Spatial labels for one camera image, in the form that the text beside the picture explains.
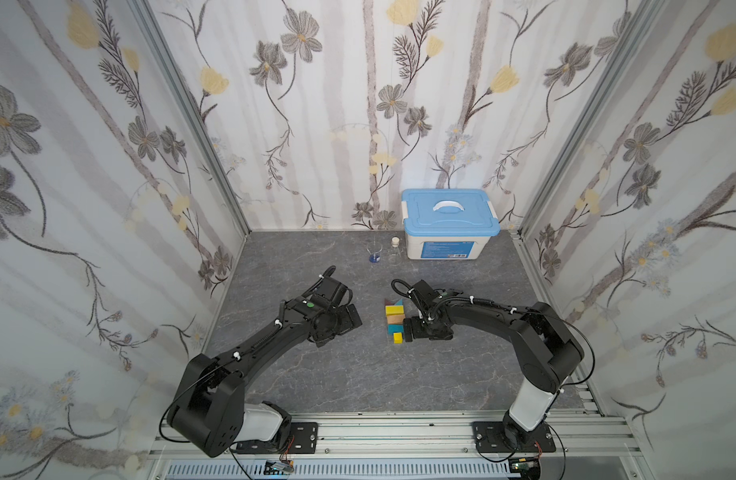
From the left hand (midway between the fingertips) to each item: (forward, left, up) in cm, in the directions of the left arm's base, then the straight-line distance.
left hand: (354, 325), depth 85 cm
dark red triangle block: (+12, -11, -8) cm, 18 cm away
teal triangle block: (+12, -15, -7) cm, 20 cm away
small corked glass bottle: (+33, -15, -10) cm, 38 cm away
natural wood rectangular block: (+5, -13, -6) cm, 15 cm away
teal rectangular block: (+2, -13, -8) cm, 15 cm away
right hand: (+2, -21, -7) cm, 22 cm away
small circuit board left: (-33, +18, -8) cm, 38 cm away
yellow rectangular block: (+9, -13, -7) cm, 17 cm away
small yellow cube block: (-1, -13, -7) cm, 15 cm away
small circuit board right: (-34, -43, -11) cm, 56 cm away
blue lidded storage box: (+34, -32, +7) cm, 47 cm away
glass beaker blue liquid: (+32, -7, -4) cm, 33 cm away
